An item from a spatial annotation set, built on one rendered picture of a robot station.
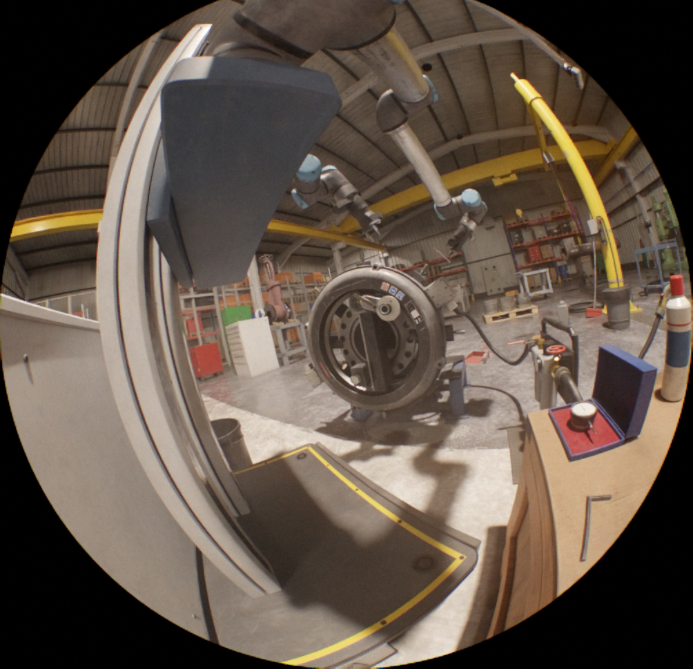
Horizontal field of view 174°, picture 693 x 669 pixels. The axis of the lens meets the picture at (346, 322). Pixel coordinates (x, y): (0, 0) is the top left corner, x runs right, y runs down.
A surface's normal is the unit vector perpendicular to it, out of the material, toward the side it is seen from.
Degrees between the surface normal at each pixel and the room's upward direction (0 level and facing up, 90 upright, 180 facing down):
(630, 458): 0
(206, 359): 90
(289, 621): 0
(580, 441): 0
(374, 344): 90
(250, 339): 90
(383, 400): 90
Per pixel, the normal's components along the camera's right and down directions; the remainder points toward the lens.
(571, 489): -0.22, -0.97
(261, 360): 0.78, -0.16
